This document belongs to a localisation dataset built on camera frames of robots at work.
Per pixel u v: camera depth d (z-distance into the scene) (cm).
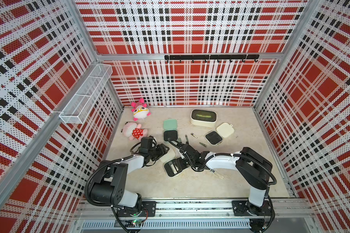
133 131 98
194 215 73
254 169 47
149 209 73
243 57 88
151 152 78
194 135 104
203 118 105
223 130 103
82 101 83
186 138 102
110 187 44
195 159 69
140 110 109
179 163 78
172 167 86
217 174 84
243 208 73
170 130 108
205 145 98
